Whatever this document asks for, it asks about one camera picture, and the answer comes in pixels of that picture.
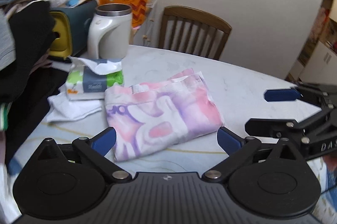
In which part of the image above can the pink purple tie-dye shirt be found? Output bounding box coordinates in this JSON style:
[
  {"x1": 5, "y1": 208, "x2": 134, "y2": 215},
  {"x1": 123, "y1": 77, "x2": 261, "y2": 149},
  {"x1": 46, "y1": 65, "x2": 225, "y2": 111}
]
[{"x1": 104, "y1": 69, "x2": 224, "y2": 162}]

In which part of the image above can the pile of dark clothes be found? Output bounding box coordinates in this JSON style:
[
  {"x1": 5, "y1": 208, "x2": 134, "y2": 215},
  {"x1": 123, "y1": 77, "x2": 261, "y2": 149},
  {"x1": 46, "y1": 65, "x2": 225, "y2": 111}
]
[{"x1": 1, "y1": 0, "x2": 66, "y2": 164}]

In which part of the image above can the blue patterned table mat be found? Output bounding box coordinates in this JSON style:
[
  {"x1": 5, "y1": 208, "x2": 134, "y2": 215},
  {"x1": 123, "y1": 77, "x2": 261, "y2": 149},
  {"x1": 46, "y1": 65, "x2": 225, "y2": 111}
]
[{"x1": 7, "y1": 103, "x2": 337, "y2": 224}]

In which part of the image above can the white folded cloth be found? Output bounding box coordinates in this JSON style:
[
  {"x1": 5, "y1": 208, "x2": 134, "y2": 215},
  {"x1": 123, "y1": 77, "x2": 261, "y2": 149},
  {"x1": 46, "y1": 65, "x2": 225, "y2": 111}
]
[{"x1": 45, "y1": 84, "x2": 102, "y2": 123}]

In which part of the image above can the tissue pack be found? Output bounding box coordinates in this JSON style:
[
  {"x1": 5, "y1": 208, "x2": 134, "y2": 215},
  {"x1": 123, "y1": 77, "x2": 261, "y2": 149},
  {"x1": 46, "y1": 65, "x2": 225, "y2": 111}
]
[{"x1": 65, "y1": 57, "x2": 124, "y2": 100}]

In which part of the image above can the wooden slatted chair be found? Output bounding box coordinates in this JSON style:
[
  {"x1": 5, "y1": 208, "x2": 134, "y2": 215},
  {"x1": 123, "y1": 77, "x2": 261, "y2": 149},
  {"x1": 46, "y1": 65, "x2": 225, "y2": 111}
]
[{"x1": 158, "y1": 6, "x2": 232, "y2": 61}]

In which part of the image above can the grey drawer sideboard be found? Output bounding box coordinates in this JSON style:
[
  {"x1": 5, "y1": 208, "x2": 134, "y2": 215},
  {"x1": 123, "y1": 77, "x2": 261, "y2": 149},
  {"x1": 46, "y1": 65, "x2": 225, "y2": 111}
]
[{"x1": 129, "y1": 0, "x2": 158, "y2": 47}]

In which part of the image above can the teal yellow box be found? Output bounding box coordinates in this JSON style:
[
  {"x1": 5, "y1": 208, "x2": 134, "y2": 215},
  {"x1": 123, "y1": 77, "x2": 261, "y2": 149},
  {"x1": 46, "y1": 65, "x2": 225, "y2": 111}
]
[{"x1": 49, "y1": 0, "x2": 98, "y2": 59}]

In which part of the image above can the white cabinet with black handles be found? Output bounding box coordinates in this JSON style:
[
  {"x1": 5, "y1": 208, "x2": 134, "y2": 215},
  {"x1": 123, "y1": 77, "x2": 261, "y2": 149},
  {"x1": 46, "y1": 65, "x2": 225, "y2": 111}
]
[{"x1": 286, "y1": 41, "x2": 337, "y2": 85}]

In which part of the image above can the white mug with handle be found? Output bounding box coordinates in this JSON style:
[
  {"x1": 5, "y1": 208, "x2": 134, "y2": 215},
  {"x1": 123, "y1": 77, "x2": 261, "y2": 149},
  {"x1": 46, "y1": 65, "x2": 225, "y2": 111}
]
[{"x1": 87, "y1": 4, "x2": 132, "y2": 60}]

